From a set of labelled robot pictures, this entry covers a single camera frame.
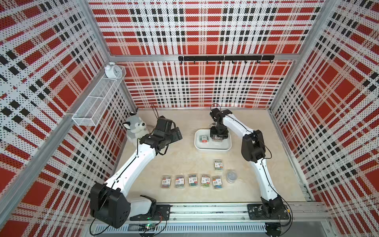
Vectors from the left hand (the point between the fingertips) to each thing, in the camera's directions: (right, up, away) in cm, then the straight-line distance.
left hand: (176, 134), depth 83 cm
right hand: (+26, -3, +17) cm, 32 cm away
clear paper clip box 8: (+25, -4, +16) cm, 30 cm away
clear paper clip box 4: (+2, -27, 0) cm, 27 cm away
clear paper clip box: (+23, -27, -1) cm, 36 cm away
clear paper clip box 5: (-6, -27, -1) cm, 28 cm away
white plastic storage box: (+30, -9, +13) cm, 34 cm away
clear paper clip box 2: (+16, -26, 0) cm, 31 cm away
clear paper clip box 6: (+25, -19, +6) cm, 32 cm away
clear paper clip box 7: (+16, -4, +17) cm, 24 cm away
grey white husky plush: (-26, +3, +6) cm, 26 cm away
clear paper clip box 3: (+9, -26, 0) cm, 28 cm away
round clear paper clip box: (+31, -24, +1) cm, 40 cm away
